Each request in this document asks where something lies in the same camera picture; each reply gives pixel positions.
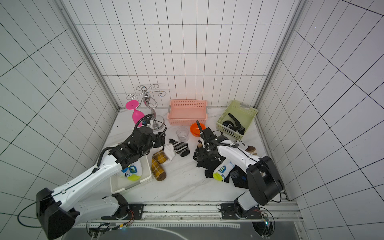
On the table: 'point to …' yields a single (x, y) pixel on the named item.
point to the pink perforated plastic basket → (187, 112)
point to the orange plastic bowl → (194, 129)
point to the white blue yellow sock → (132, 172)
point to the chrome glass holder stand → (147, 93)
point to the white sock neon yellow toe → (223, 169)
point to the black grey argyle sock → (209, 165)
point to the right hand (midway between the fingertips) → (203, 151)
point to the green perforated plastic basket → (244, 114)
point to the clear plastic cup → (182, 133)
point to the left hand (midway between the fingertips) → (158, 137)
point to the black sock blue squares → (239, 177)
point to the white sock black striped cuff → (169, 151)
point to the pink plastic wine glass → (136, 115)
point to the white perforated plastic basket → (119, 182)
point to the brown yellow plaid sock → (158, 158)
